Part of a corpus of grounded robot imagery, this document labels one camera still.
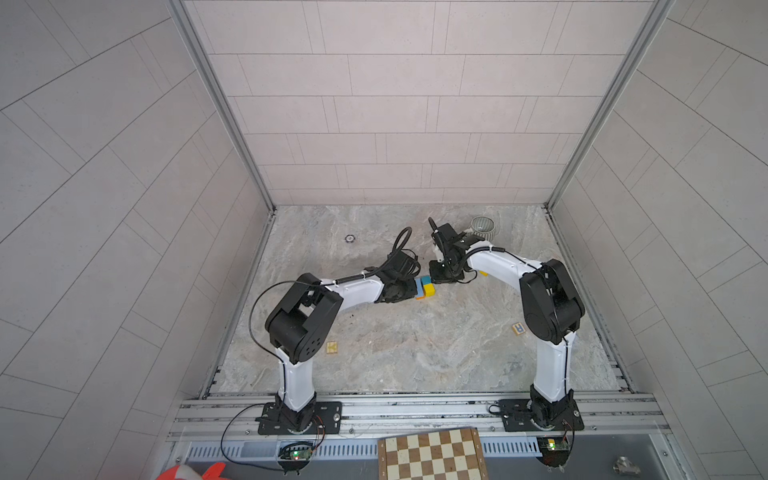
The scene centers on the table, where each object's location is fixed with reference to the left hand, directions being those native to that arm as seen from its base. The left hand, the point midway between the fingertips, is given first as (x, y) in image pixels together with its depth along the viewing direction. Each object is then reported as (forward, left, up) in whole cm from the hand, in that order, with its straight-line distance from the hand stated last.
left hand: (422, 287), depth 93 cm
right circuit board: (-41, -29, -1) cm, 50 cm away
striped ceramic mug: (+25, -24, 0) cm, 35 cm away
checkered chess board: (-42, -4, +3) cm, 42 cm away
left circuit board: (-42, +30, +3) cm, 51 cm away
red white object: (-45, +51, +5) cm, 69 cm away
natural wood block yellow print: (-19, +26, +1) cm, 32 cm away
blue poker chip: (+21, +25, -2) cm, 33 cm away
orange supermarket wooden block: (-3, +1, +1) cm, 3 cm away
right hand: (+3, -3, 0) cm, 4 cm away
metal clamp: (-44, -42, +2) cm, 61 cm away
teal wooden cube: (-2, -1, +9) cm, 9 cm away
